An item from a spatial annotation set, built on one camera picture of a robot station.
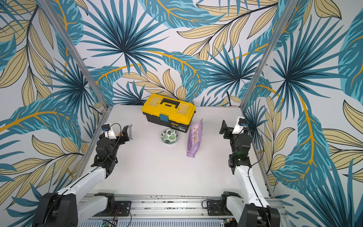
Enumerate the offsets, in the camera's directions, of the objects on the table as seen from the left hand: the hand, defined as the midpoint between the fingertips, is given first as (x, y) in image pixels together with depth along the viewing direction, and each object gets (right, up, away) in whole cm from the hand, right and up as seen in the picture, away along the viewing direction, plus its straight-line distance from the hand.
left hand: (118, 129), depth 83 cm
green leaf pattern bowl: (+29, -6, +17) cm, 34 cm away
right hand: (+60, +5, -5) cm, 60 cm away
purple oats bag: (+45, -5, 0) cm, 46 cm away
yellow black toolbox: (+30, +11, +12) cm, 34 cm away
